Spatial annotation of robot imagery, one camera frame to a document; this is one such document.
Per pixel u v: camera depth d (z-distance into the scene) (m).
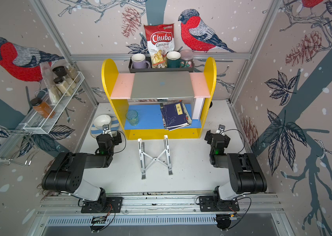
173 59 0.80
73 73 0.85
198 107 0.82
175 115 0.91
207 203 0.73
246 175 0.44
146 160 0.85
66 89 0.78
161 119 0.93
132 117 0.91
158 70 0.83
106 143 0.72
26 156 0.66
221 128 0.80
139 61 0.81
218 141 0.71
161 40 0.79
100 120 1.03
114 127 1.03
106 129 0.80
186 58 0.84
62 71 0.78
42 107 0.66
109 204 0.73
